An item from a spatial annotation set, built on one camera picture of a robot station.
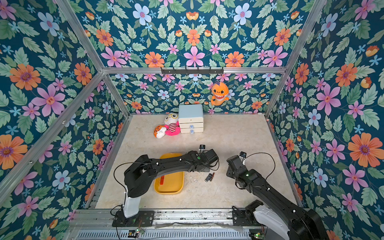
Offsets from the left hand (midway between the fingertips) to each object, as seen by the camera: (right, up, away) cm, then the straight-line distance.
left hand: (207, 166), depth 88 cm
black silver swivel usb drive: (+1, -6, -2) cm, 6 cm away
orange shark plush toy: (+9, +46, +8) cm, 48 cm away
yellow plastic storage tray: (-20, -9, -1) cm, 22 cm away
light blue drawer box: (-11, +30, +10) cm, 33 cm away
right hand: (+14, 0, -4) cm, 14 cm away
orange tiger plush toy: (-33, +21, +13) cm, 41 cm away
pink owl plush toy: (-25, +26, +16) cm, 39 cm away
